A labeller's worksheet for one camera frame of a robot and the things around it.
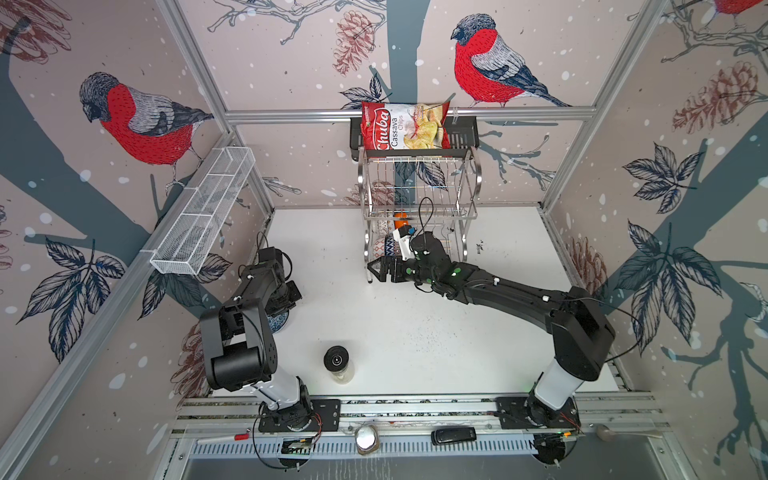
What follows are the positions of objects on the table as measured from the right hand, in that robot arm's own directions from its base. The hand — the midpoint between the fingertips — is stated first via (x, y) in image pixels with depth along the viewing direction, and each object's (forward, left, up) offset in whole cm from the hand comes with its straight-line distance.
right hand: (374, 272), depth 81 cm
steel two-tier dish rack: (+49, -16, -13) cm, 54 cm away
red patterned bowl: (+11, 0, -4) cm, 12 cm away
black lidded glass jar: (-22, +8, -7) cm, 24 cm away
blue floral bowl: (-8, +31, -17) cm, 36 cm away
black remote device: (-34, -20, -14) cm, 43 cm away
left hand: (-4, +27, -13) cm, 30 cm away
